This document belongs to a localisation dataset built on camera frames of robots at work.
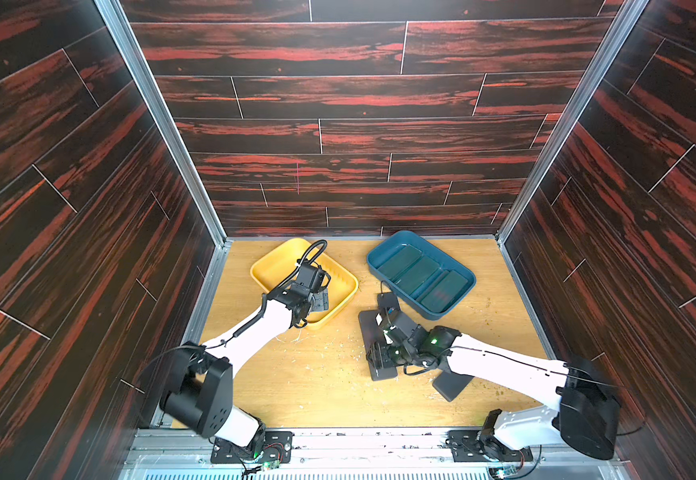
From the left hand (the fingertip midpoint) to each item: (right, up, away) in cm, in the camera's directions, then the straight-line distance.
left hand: (314, 296), depth 90 cm
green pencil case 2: (+43, +1, +9) cm, 44 cm away
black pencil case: (+24, -4, +12) cm, 27 cm away
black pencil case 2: (+39, -24, -6) cm, 47 cm away
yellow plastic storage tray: (-16, +9, +17) cm, 25 cm away
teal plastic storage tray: (+23, +15, +24) cm, 37 cm away
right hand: (+19, -14, -7) cm, 25 cm away
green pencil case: (+39, +3, +14) cm, 41 cm away
